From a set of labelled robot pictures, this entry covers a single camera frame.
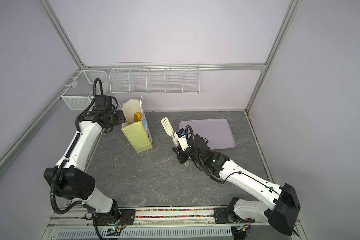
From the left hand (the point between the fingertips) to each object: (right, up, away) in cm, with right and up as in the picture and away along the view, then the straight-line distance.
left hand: (121, 119), depth 81 cm
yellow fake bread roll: (+4, +2, +15) cm, 16 cm away
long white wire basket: (+15, +28, +16) cm, 36 cm away
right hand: (+30, -15, -9) cm, 35 cm away
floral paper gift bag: (+8, -7, +1) cm, 10 cm away
